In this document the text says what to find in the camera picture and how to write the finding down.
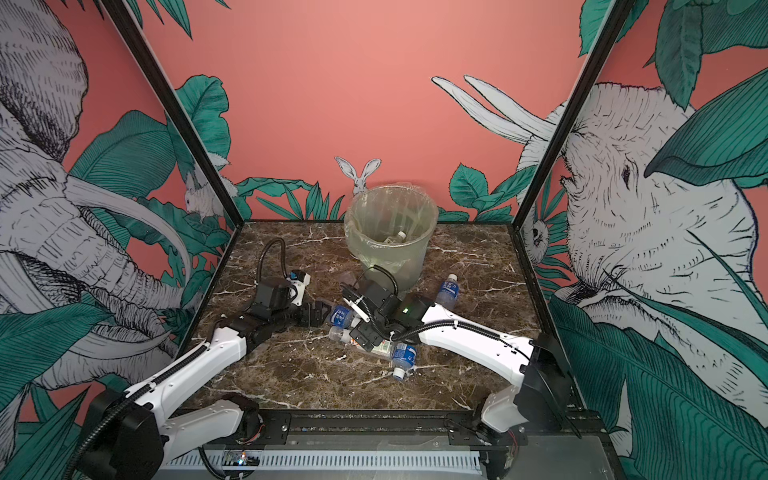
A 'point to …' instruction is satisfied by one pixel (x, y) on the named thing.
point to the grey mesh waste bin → (389, 226)
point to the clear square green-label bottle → (348, 278)
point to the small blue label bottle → (342, 317)
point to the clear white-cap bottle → (404, 358)
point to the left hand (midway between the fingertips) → (319, 303)
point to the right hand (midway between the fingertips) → (364, 320)
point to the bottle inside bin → (398, 238)
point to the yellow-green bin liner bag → (391, 227)
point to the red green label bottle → (337, 333)
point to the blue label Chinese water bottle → (449, 292)
